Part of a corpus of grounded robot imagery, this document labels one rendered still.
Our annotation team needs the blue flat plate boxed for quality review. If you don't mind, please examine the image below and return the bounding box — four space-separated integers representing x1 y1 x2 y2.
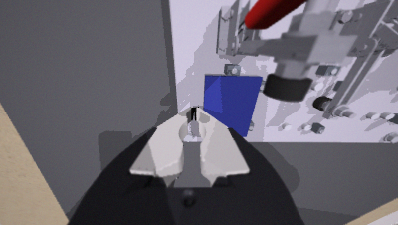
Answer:
203 74 263 137

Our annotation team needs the white fixture plate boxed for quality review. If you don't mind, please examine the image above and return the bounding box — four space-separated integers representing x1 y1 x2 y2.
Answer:
169 0 398 143

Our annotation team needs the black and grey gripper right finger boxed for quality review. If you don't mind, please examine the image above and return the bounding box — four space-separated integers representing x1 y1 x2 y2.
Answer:
194 107 305 225

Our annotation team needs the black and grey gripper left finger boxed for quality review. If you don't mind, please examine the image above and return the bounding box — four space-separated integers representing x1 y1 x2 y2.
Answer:
67 107 194 225

